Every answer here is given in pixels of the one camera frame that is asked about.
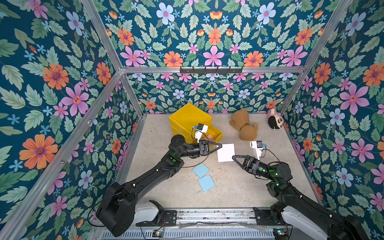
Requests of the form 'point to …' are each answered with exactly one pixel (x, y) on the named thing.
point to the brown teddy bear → (240, 121)
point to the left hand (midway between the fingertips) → (221, 149)
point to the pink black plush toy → (275, 119)
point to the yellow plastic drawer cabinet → (182, 121)
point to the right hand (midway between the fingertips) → (234, 160)
